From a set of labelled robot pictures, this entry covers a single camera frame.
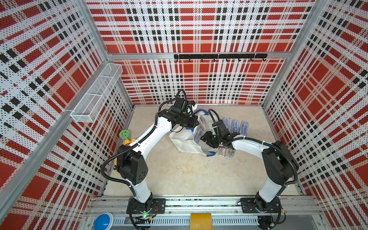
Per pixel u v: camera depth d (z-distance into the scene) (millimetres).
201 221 705
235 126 1071
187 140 765
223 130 723
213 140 802
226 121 1108
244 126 1065
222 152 932
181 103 639
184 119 685
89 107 912
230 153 926
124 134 980
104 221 677
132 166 443
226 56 894
